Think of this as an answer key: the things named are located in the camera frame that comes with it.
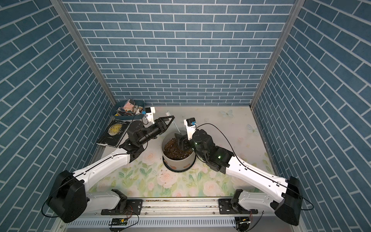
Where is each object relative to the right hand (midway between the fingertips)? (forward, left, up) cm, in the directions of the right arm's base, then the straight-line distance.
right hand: (182, 132), depth 70 cm
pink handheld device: (+37, +48, -20) cm, 64 cm away
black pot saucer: (-9, +2, -26) cm, 27 cm away
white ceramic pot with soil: (-5, +5, -18) cm, 20 cm away
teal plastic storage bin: (+36, +55, -26) cm, 71 cm away
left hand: (+6, +3, +3) cm, 7 cm away
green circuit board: (-35, +29, -32) cm, 56 cm away
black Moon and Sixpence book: (+15, +53, -26) cm, 61 cm away
